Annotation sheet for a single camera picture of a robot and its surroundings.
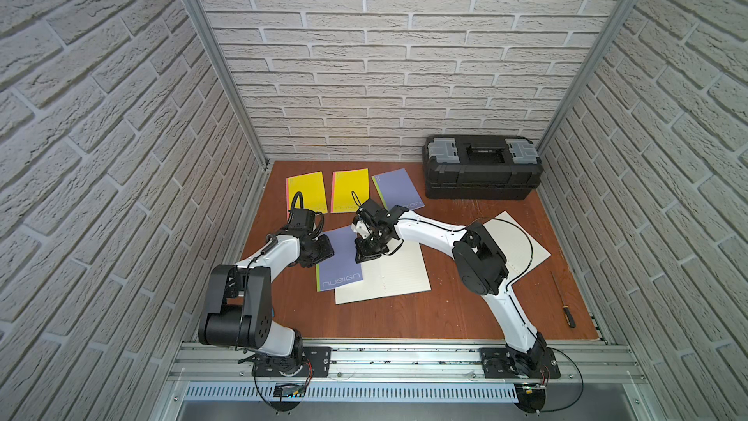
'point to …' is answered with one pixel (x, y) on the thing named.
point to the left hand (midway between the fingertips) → (331, 247)
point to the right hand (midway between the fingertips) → (361, 258)
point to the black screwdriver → (567, 313)
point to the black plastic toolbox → (480, 167)
